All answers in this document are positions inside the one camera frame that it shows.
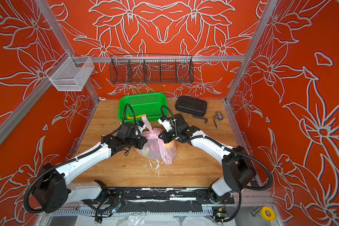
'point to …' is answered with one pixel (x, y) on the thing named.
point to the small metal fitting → (219, 116)
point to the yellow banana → (128, 117)
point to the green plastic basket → (148, 103)
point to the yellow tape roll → (263, 215)
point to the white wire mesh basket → (70, 73)
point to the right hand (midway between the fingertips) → (158, 135)
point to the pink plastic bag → (155, 149)
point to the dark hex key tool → (203, 117)
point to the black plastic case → (191, 106)
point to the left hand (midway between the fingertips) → (146, 138)
